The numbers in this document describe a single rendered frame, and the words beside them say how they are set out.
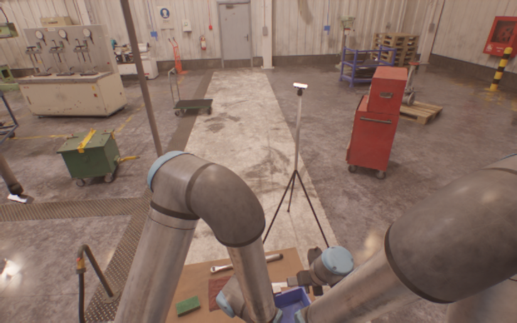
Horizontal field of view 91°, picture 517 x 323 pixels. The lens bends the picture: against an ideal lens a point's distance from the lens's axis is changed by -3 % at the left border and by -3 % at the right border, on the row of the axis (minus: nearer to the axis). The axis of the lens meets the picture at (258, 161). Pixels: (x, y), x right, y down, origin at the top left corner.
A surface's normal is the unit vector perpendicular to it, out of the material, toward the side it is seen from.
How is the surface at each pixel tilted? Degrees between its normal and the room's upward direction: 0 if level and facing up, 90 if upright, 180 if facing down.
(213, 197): 54
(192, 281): 0
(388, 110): 89
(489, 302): 88
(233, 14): 90
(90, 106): 90
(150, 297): 68
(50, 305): 0
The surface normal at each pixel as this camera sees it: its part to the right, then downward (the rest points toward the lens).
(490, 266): -0.21, 0.29
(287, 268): -0.03, -0.86
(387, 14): 0.07, 0.50
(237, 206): 0.37, -0.14
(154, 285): 0.32, 0.10
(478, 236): -0.52, -0.16
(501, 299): -0.69, 0.32
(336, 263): 0.13, -0.67
